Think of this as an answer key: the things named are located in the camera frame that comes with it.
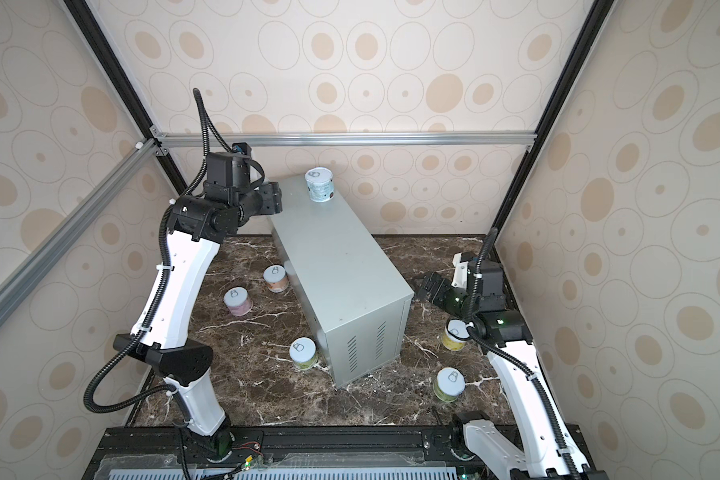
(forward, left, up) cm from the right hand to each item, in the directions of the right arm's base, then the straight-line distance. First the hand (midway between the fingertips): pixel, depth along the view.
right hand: (426, 285), depth 74 cm
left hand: (+15, +36, +20) cm, 44 cm away
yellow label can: (-3, -11, -21) cm, 24 cm away
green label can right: (-17, -7, -22) cm, 28 cm away
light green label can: (-8, +33, -21) cm, 40 cm away
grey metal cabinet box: (-10, +17, +8) cm, 21 cm away
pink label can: (+9, +56, -19) cm, 60 cm away
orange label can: (+19, +46, -21) cm, 54 cm away
